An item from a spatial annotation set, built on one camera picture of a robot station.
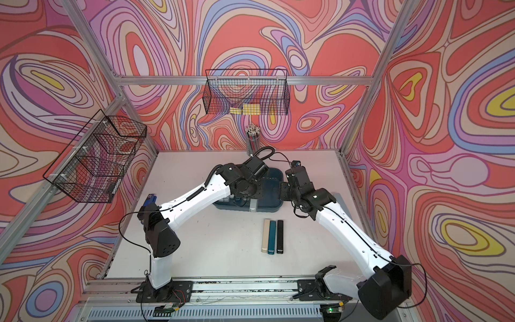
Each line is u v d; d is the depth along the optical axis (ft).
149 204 3.06
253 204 2.50
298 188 1.86
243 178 1.84
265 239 2.79
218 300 2.39
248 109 2.70
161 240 1.69
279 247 2.70
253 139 3.54
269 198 2.45
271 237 2.76
